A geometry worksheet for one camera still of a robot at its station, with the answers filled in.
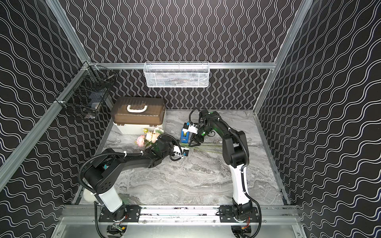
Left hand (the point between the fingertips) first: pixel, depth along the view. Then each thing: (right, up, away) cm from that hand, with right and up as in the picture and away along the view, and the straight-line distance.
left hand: (176, 135), depth 92 cm
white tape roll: (-47, -32, -11) cm, 58 cm away
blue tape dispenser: (+5, -1, +9) cm, 10 cm away
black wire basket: (-57, +26, +2) cm, 63 cm away
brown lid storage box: (-27, +13, -2) cm, 30 cm away
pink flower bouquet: (-18, -2, -4) cm, 19 cm away
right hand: (+10, -4, +3) cm, 11 cm away
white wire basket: (-1, +42, +11) cm, 43 cm away
